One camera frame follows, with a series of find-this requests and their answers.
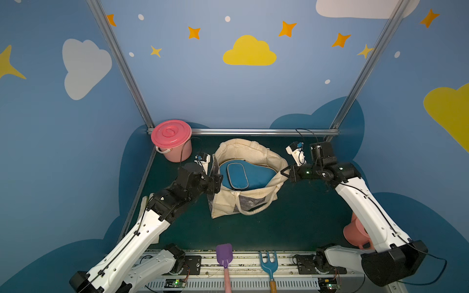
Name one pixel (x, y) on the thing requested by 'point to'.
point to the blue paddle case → (244, 174)
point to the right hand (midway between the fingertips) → (286, 169)
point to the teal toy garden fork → (271, 267)
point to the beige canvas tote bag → (248, 150)
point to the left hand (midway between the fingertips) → (218, 174)
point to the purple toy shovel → (224, 256)
